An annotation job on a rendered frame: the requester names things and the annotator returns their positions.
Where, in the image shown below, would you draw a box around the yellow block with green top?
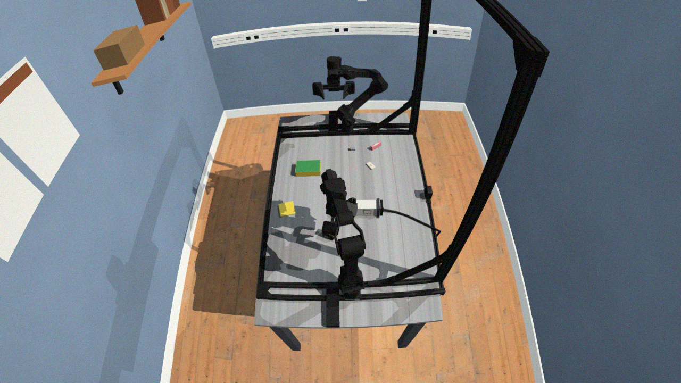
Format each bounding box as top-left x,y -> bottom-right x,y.
295,160 -> 321,177

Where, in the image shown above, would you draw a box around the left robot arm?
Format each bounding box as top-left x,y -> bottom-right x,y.
320,169 -> 366,299

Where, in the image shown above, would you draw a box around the yellow flat block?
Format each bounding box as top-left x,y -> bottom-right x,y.
279,201 -> 296,218

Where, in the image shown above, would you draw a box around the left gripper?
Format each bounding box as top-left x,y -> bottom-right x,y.
322,204 -> 337,235

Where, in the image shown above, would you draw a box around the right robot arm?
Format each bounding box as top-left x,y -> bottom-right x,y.
327,56 -> 388,132

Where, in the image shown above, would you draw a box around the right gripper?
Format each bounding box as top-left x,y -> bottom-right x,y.
312,80 -> 355,99

